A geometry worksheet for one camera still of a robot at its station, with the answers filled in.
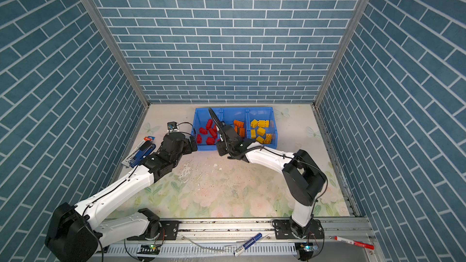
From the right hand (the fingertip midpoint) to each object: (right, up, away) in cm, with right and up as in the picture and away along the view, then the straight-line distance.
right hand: (222, 144), depth 88 cm
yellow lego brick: (+17, +10, +19) cm, 28 cm away
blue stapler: (-44, -6, +6) cm, 45 cm away
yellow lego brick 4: (+20, +1, +13) cm, 23 cm away
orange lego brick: (+8, +10, +20) cm, 24 cm away
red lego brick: (-15, +1, +14) cm, 21 cm away
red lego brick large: (-7, +5, +16) cm, 18 cm away
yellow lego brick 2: (+23, +10, +19) cm, 31 cm away
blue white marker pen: (+12, -36, -19) cm, 43 cm away
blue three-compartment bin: (+1, +15, +20) cm, 25 cm away
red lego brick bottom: (-13, +5, +17) cm, 22 cm away
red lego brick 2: (-8, 0, +11) cm, 13 cm away
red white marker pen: (+55, -37, -18) cm, 68 cm away
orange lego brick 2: (+10, +5, +12) cm, 16 cm away
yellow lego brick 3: (+21, +5, +17) cm, 27 cm away
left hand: (-13, +3, -6) cm, 15 cm away
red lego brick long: (-10, +10, +20) cm, 24 cm away
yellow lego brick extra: (+24, +1, +11) cm, 27 cm away
